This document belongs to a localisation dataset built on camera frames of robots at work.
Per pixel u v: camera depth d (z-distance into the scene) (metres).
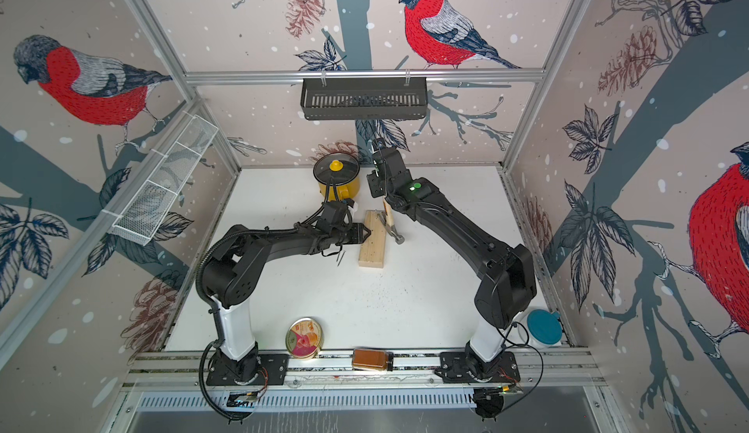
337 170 1.04
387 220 0.91
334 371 0.75
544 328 0.60
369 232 0.95
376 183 0.73
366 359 0.73
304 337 0.76
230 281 0.50
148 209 0.83
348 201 0.91
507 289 0.44
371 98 1.04
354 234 0.87
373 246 0.94
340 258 0.95
